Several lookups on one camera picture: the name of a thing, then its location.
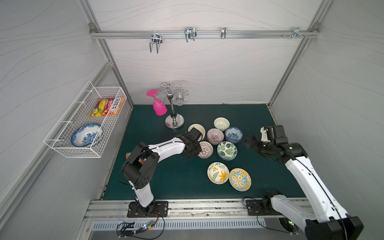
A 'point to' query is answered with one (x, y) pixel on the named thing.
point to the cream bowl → (200, 128)
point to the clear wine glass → (178, 100)
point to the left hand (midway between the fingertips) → (200, 152)
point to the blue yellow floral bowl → (240, 179)
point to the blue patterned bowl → (234, 139)
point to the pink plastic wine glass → (159, 107)
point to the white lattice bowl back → (221, 123)
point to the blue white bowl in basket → (86, 135)
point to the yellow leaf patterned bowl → (218, 173)
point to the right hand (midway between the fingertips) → (251, 144)
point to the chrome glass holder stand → (175, 121)
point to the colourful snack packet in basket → (101, 107)
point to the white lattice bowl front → (207, 150)
